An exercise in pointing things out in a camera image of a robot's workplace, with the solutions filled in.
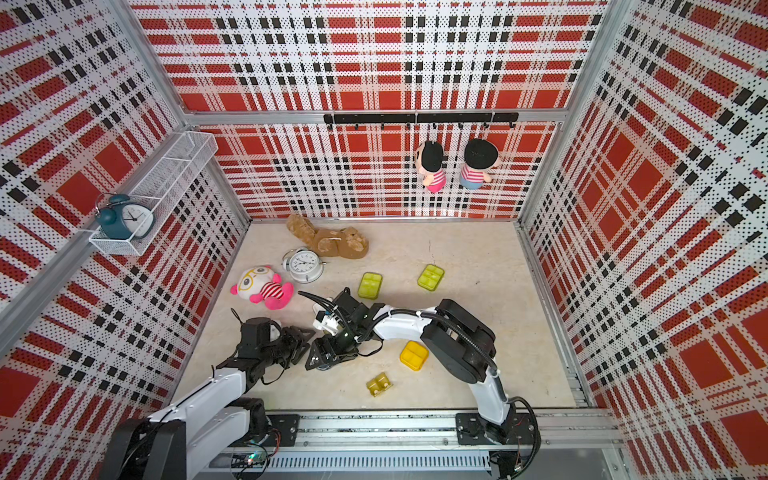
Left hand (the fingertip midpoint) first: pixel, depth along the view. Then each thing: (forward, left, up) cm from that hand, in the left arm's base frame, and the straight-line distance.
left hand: (319, 335), depth 88 cm
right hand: (-10, -4, +4) cm, 12 cm away
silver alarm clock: (+24, +9, +2) cm, 26 cm away
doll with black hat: (+46, -50, +30) cm, 74 cm away
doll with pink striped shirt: (+48, -34, +28) cm, 65 cm away
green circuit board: (-30, +10, 0) cm, 32 cm away
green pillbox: (+21, -35, -1) cm, 41 cm away
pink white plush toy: (+15, +19, +5) cm, 25 cm away
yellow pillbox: (-5, -29, -2) cm, 29 cm away
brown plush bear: (+30, -6, +7) cm, 32 cm away
